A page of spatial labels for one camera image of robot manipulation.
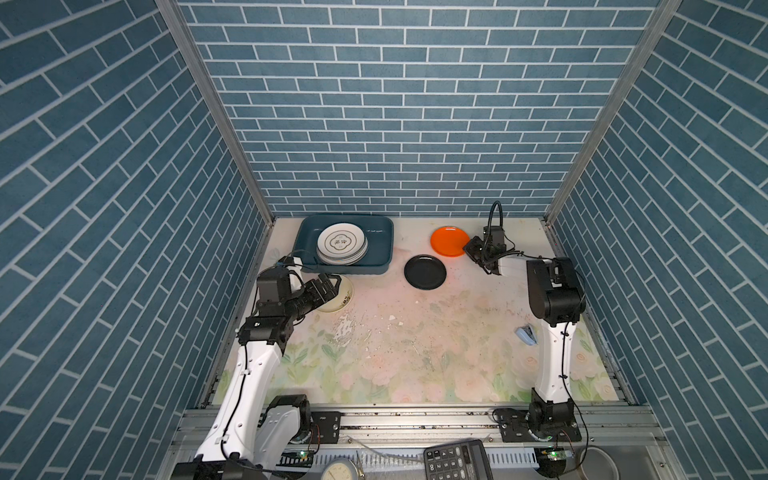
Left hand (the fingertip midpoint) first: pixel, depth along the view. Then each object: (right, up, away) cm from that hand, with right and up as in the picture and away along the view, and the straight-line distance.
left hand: (331, 283), depth 78 cm
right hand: (+42, +12, +31) cm, 53 cm away
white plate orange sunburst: (-2, +5, +27) cm, 27 cm away
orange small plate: (+37, +12, +34) cm, 51 cm away
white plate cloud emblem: (-4, +12, +31) cm, 33 cm away
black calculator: (+33, -39, -10) cm, 53 cm away
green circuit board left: (-6, -42, -6) cm, 43 cm away
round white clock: (+5, -39, -13) cm, 42 cm away
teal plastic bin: (+10, +16, +37) cm, 41 cm away
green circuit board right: (+55, -42, -7) cm, 69 cm away
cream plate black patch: (0, -8, +18) cm, 20 cm away
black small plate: (+27, 0, +28) cm, 39 cm away
